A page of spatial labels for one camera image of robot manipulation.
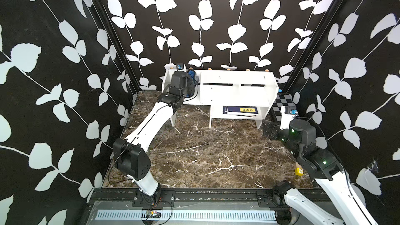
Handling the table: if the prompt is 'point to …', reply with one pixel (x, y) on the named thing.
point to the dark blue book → (240, 110)
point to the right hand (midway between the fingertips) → (269, 117)
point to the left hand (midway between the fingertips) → (188, 77)
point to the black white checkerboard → (284, 100)
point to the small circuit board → (153, 214)
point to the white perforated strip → (187, 215)
